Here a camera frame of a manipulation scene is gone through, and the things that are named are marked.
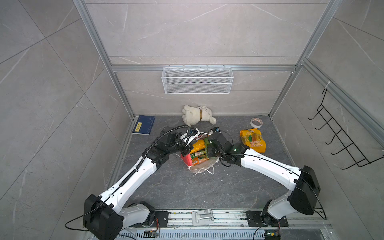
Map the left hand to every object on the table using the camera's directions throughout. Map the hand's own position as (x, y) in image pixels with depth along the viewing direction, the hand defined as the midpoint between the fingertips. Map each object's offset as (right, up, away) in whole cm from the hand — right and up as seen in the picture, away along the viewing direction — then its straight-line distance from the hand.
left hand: (195, 136), depth 74 cm
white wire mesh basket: (+2, +37, +26) cm, 45 cm away
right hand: (+8, -6, +8) cm, 12 cm away
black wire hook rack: (+67, -7, -14) cm, 69 cm away
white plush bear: (-3, +14, +35) cm, 38 cm away
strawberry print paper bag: (+6, -16, +1) cm, 17 cm away
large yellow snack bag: (+39, -3, +24) cm, 46 cm away
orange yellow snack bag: (+1, -6, +8) cm, 10 cm away
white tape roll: (+48, +8, +41) cm, 64 cm away
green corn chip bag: (+5, -2, -11) cm, 13 cm away
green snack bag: (+1, -14, +11) cm, 18 cm away
